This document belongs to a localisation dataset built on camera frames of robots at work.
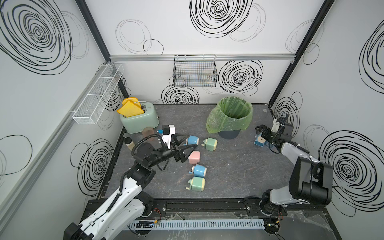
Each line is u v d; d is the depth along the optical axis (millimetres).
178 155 555
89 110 712
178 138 661
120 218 533
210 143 908
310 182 446
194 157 848
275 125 818
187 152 588
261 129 827
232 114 1018
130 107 899
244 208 751
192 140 913
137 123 939
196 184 756
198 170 788
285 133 695
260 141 917
